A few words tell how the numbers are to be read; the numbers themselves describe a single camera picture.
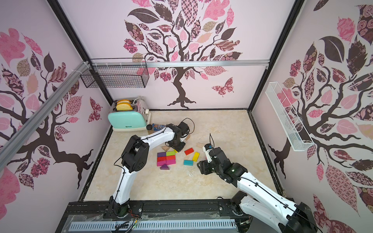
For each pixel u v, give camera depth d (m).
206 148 0.71
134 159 0.56
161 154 0.95
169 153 0.95
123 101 1.00
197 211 0.73
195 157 0.92
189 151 0.95
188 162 0.92
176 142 0.83
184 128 0.83
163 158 0.93
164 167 0.88
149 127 0.98
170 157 0.92
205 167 0.68
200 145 1.00
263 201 0.46
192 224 0.70
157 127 1.07
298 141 0.72
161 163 0.90
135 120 1.03
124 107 0.96
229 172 0.56
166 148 0.94
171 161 0.90
